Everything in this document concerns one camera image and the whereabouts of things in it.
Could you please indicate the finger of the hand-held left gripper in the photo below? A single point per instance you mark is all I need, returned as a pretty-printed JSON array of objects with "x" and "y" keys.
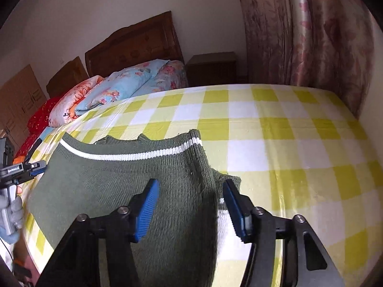
[
  {"x": 32, "y": 152},
  {"x": 37, "y": 167}
]

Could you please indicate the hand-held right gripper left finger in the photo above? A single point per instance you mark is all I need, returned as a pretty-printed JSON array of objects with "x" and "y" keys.
[{"x": 146, "y": 212}]

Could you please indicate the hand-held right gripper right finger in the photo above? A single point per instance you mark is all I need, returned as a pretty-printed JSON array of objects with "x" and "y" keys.
[{"x": 235, "y": 212}]

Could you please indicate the green knit sweater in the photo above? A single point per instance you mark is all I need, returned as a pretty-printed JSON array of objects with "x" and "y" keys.
[{"x": 119, "y": 182}]

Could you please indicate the person's left hand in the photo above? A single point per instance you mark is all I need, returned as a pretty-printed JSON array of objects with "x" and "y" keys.
[{"x": 16, "y": 212}]

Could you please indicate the light blue cloth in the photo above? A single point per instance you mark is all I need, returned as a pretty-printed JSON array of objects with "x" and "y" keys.
[{"x": 49, "y": 132}]

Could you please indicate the red patterned blanket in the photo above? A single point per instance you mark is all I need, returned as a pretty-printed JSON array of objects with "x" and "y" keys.
[{"x": 39, "y": 119}]

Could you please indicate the light wooden wardrobe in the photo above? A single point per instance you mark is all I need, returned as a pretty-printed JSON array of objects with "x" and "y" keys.
[{"x": 18, "y": 101}]

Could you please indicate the pink floral pillow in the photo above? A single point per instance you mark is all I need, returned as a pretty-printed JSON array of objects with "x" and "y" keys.
[{"x": 71, "y": 104}]

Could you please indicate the small wooden headboard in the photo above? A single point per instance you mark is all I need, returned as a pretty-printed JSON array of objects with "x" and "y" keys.
[{"x": 67, "y": 76}]

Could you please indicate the yellow checked sheet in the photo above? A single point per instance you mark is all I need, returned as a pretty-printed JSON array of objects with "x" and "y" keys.
[{"x": 299, "y": 143}]

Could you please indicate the blue floral quilt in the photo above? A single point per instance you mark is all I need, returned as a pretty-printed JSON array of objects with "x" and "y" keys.
[{"x": 128, "y": 83}]

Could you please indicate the dark wooden nightstand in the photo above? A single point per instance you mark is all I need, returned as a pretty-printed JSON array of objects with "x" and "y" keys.
[{"x": 211, "y": 68}]

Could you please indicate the large carved wooden headboard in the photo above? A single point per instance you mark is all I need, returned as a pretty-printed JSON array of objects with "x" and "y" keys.
[{"x": 134, "y": 47}]

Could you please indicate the pink floral curtain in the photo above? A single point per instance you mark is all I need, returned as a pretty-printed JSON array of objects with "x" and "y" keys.
[{"x": 305, "y": 36}]

